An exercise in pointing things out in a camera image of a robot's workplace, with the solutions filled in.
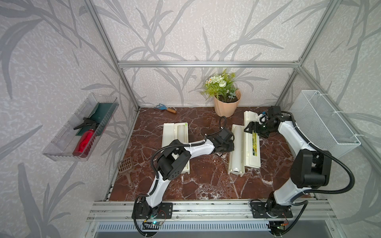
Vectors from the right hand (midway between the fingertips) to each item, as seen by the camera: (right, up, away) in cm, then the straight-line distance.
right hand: (250, 130), depth 89 cm
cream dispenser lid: (-51, -3, +7) cm, 52 cm away
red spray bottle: (-77, -3, -31) cm, 83 cm away
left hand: (-9, -11, +2) cm, 14 cm away
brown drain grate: (-75, -21, -3) cm, 78 cm away
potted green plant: (-17, +28, +4) cm, 33 cm away
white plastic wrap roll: (-8, -15, -1) cm, 17 cm away
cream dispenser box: (-9, -19, -5) cm, 21 cm away
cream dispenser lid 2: (-1, -6, -7) cm, 9 cm away
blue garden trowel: (-64, +17, +34) cm, 75 cm away
